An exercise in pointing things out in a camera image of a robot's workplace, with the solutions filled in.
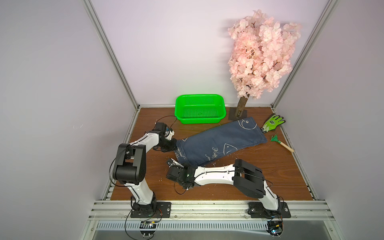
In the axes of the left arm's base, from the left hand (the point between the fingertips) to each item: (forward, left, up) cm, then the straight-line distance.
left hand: (178, 146), depth 94 cm
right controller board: (-41, -50, -4) cm, 65 cm away
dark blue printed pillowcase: (+3, -20, -3) cm, 20 cm away
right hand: (-13, -3, 0) cm, 13 cm away
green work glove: (+21, -68, -2) cm, 71 cm away
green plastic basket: (+36, -14, -2) cm, 38 cm away
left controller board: (-42, +12, -7) cm, 44 cm away
